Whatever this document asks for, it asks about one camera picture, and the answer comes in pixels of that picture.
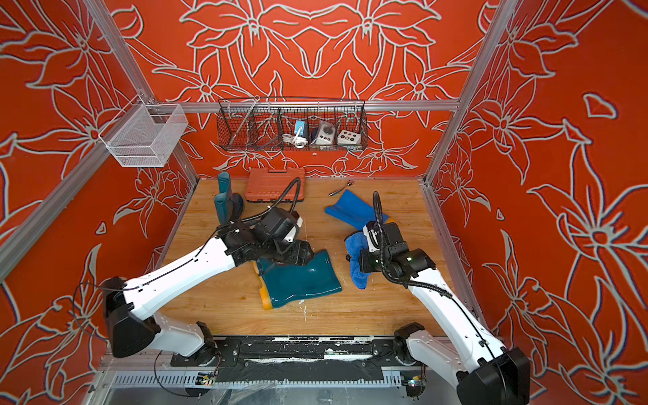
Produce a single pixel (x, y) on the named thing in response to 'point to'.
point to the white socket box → (348, 137)
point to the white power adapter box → (326, 133)
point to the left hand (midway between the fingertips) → (306, 252)
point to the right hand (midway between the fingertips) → (355, 257)
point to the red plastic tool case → (265, 185)
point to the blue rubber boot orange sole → (354, 210)
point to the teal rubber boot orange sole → (228, 205)
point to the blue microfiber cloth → (355, 243)
